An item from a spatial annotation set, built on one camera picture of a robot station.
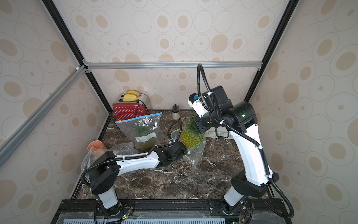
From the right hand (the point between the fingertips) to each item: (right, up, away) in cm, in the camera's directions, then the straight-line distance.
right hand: (193, 123), depth 60 cm
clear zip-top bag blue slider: (-42, -16, +23) cm, 51 cm away
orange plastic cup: (-57, -16, +27) cm, 65 cm away
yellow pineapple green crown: (-1, -5, +3) cm, 6 cm away
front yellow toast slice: (-44, +19, +42) cm, 64 cm away
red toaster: (-49, +9, +42) cm, 65 cm away
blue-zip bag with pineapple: (-27, -5, +23) cm, 35 cm away
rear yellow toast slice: (-42, +24, +46) cm, 67 cm away
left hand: (-4, -17, +26) cm, 31 cm away
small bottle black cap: (-10, +10, +47) cm, 50 cm away
